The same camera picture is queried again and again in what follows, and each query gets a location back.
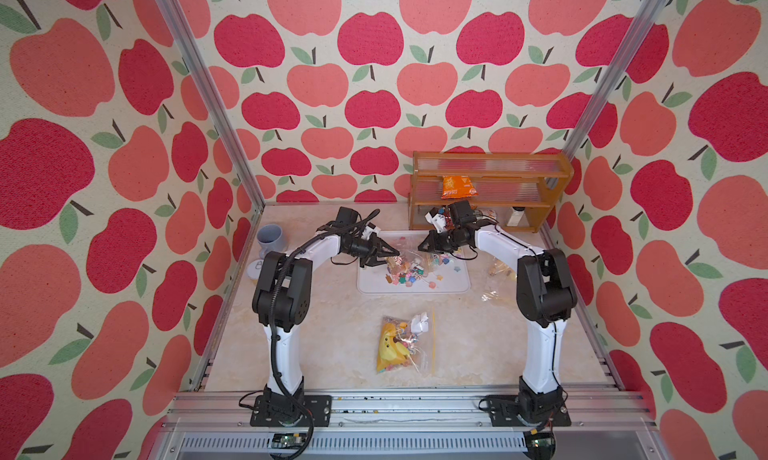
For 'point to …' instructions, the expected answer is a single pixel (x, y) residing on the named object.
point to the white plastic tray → (371, 280)
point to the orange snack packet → (459, 186)
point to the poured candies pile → (438, 269)
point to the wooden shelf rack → (520, 189)
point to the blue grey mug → (270, 238)
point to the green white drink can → (492, 213)
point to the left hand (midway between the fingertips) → (397, 261)
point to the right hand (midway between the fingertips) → (422, 251)
